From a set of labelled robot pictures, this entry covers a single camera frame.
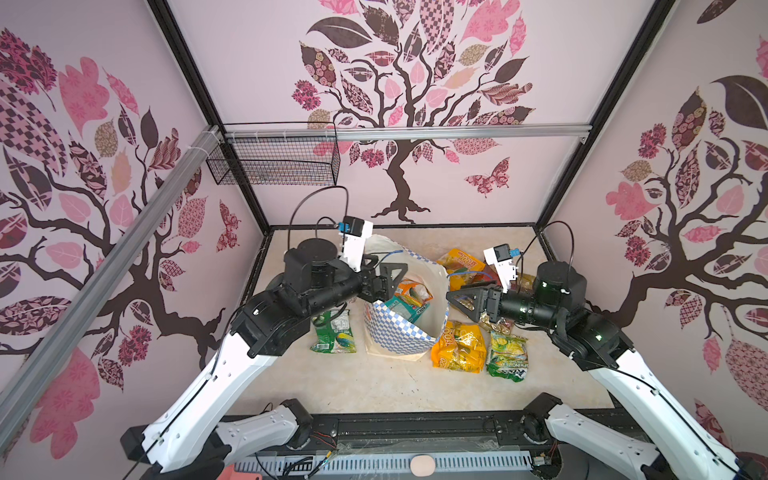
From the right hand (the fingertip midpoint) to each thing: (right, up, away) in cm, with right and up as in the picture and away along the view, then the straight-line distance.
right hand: (457, 290), depth 60 cm
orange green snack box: (-8, -6, +29) cm, 30 cm away
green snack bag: (-31, -16, +28) cm, 45 cm away
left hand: (-13, +4, -2) cm, 14 cm away
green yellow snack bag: (+20, -22, +23) cm, 37 cm away
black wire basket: (-62, +46, +62) cm, 99 cm away
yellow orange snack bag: (+9, +3, +40) cm, 41 cm away
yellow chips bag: (+6, -19, +23) cm, 30 cm away
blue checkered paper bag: (-14, -12, +14) cm, 23 cm away
